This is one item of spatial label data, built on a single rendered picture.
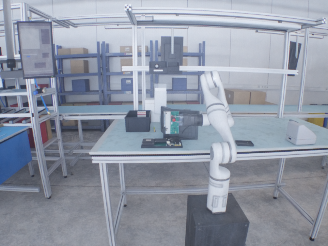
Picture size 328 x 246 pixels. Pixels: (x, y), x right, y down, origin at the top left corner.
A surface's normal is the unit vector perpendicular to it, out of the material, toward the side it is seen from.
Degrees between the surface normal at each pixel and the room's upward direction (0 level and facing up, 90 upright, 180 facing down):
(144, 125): 90
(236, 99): 90
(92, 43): 90
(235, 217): 0
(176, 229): 0
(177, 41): 98
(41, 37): 101
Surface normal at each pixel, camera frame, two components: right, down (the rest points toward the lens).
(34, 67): 0.45, 0.40
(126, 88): 0.04, 0.25
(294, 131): -1.00, 0.02
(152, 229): 0.00, -0.97
